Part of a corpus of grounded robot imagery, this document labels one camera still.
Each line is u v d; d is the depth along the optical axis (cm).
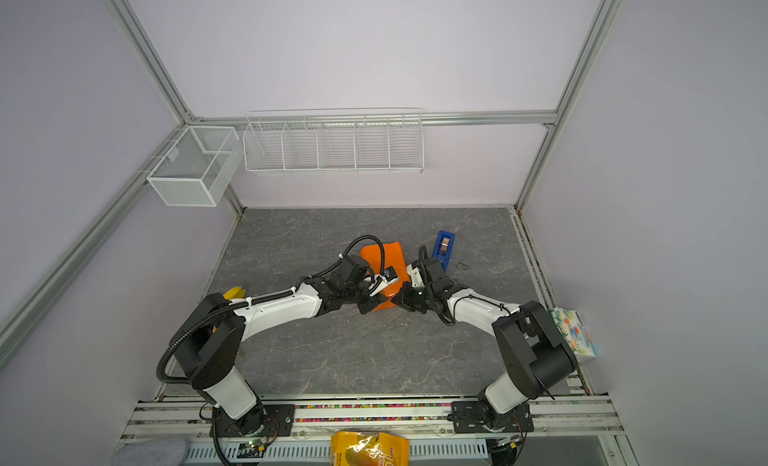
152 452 68
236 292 91
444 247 102
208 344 46
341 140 100
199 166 98
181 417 76
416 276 85
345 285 68
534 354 45
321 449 71
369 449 65
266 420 73
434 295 70
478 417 73
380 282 75
